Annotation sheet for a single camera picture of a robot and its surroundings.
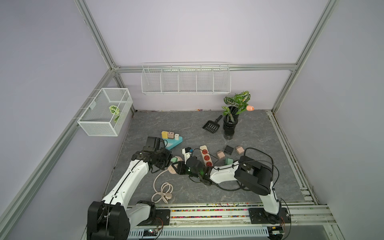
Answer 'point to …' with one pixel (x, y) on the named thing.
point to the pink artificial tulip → (250, 108)
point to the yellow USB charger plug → (164, 134)
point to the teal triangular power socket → (172, 142)
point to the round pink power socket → (171, 169)
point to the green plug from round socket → (174, 159)
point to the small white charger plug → (176, 136)
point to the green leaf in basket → (114, 109)
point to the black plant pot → (229, 127)
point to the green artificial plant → (237, 104)
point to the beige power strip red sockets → (206, 156)
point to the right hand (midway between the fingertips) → (172, 164)
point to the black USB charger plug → (228, 150)
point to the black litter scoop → (212, 126)
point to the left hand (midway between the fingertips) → (174, 157)
